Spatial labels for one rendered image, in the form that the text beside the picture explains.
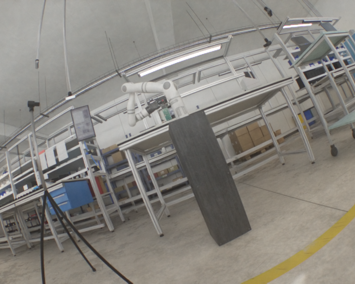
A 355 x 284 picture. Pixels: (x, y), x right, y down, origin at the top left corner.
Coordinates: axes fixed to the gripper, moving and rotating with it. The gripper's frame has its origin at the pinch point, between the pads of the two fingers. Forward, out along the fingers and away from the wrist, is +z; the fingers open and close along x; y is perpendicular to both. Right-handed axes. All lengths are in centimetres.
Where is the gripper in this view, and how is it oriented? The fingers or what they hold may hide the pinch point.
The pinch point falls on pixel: (163, 100)
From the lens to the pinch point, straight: 163.6
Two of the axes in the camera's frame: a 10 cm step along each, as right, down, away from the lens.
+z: 8.2, -5.7, -0.2
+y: -1.0, -1.1, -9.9
